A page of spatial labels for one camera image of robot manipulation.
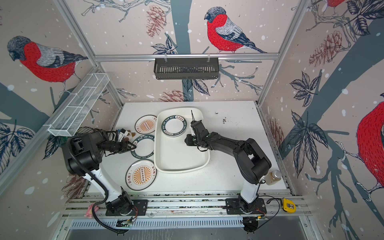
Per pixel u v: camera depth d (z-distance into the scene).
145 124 1.08
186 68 1.07
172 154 0.92
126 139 0.96
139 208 0.73
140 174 0.84
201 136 0.71
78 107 0.77
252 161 0.48
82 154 0.53
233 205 0.74
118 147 0.84
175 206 0.76
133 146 0.93
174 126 1.04
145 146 0.99
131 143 0.92
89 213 0.71
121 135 0.90
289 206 0.72
